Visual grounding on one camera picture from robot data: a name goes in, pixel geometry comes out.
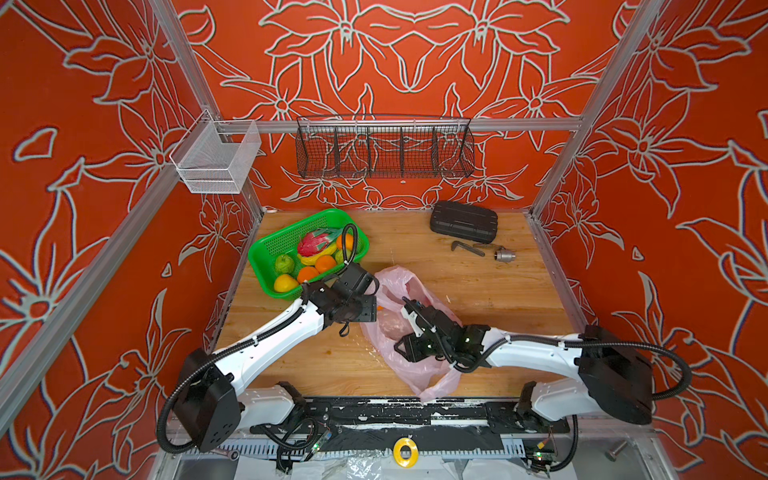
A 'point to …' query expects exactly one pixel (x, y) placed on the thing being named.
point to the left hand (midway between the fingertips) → (367, 306)
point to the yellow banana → (311, 259)
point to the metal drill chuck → (504, 255)
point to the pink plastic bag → (428, 379)
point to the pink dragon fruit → (313, 242)
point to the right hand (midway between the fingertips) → (394, 345)
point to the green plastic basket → (264, 252)
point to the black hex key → (470, 249)
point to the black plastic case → (464, 221)
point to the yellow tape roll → (405, 463)
